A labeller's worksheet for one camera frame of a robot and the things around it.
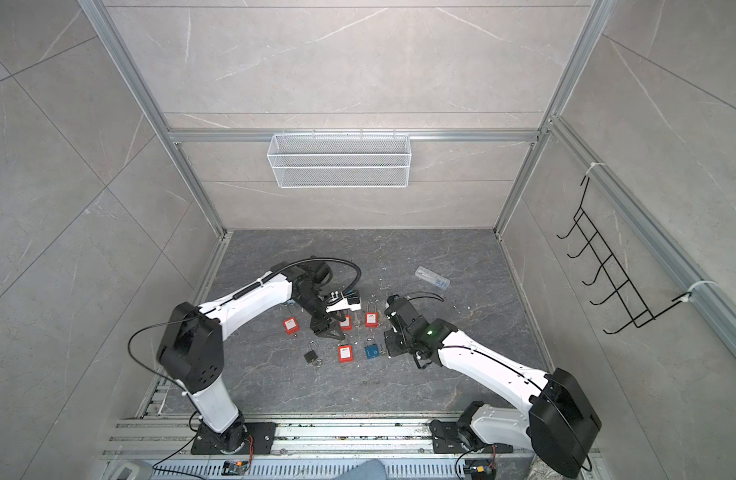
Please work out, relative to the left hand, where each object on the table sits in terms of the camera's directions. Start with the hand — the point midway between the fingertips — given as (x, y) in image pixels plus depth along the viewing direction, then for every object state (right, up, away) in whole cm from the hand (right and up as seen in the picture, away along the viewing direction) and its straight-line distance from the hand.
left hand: (342, 319), depth 84 cm
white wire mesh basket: (-2, +51, +16) cm, 54 cm away
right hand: (+15, -4, -1) cm, 15 cm away
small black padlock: (-9, -11, +3) cm, 15 cm away
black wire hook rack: (+63, +12, -22) cm, 68 cm away
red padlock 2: (+8, -1, +10) cm, 13 cm away
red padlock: (-17, -4, +8) cm, 19 cm away
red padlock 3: (+1, -10, +2) cm, 10 cm away
